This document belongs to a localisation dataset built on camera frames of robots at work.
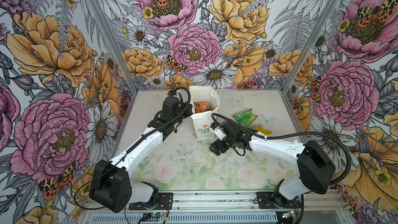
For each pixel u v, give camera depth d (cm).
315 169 43
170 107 60
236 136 66
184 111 60
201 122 79
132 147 47
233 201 76
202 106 94
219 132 77
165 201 73
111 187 41
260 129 97
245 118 100
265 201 70
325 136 87
